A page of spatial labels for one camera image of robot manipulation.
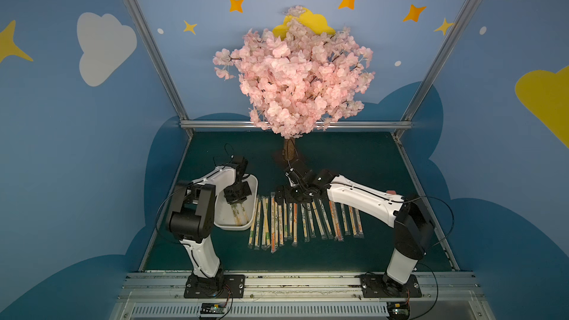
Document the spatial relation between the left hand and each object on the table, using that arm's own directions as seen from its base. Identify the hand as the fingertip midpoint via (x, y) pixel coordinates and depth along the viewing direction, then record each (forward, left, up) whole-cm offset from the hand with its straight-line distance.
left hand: (243, 196), depth 96 cm
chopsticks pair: (-9, -19, -1) cm, 21 cm away
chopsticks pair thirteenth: (-12, -8, -1) cm, 14 cm away
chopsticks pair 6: (-13, -47, -1) cm, 49 cm away
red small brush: (+3, -65, +2) cm, 66 cm away
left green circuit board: (-40, +4, -2) cm, 40 cm away
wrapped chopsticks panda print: (-8, +1, -1) cm, 8 cm away
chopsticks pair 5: (-9, -29, -1) cm, 31 cm away
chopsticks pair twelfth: (-11, -11, 0) cm, 16 cm away
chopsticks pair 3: (-5, -23, -1) cm, 23 cm away
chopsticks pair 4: (-11, -27, -1) cm, 29 cm away
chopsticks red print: (-11, -14, 0) cm, 18 cm away
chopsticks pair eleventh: (-12, -17, 0) cm, 20 cm away
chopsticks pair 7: (-11, -49, 0) cm, 50 cm away
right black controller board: (-39, -58, -3) cm, 70 cm away
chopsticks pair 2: (-10, -21, -1) cm, 23 cm away
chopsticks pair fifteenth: (-11, -2, 0) cm, 11 cm away
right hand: (-5, -19, +11) cm, 23 cm away
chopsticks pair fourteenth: (-16, -5, -1) cm, 17 cm away
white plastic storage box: (-8, +7, 0) cm, 11 cm away
